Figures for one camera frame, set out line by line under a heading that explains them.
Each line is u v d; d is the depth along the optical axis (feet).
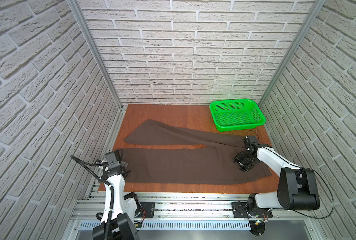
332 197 2.11
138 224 2.31
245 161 2.45
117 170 1.86
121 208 1.43
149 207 2.43
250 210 2.20
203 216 2.42
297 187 1.50
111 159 2.07
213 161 2.94
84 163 2.22
